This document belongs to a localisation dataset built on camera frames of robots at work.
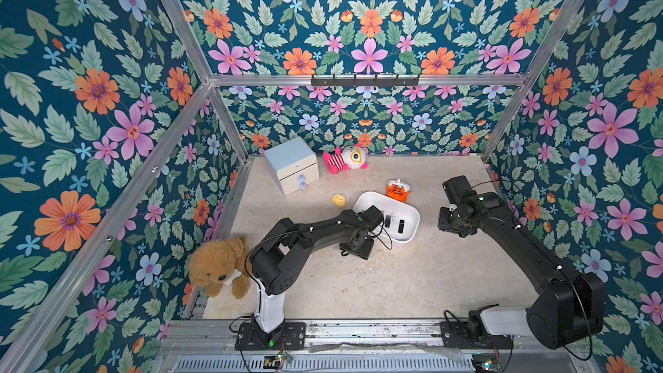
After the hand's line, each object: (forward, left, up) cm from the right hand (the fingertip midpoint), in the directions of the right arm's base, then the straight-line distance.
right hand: (446, 222), depth 83 cm
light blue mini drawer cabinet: (+23, +54, +2) cm, 58 cm away
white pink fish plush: (+35, +34, -5) cm, 49 cm away
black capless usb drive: (+7, +17, -13) cm, 23 cm away
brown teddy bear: (-18, +68, +5) cm, 70 cm away
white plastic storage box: (+9, +12, -13) cm, 20 cm away
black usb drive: (+5, +13, -12) cm, 18 cm away
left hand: (-5, +26, -12) cm, 30 cm away
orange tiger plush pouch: (+19, +13, -7) cm, 24 cm away
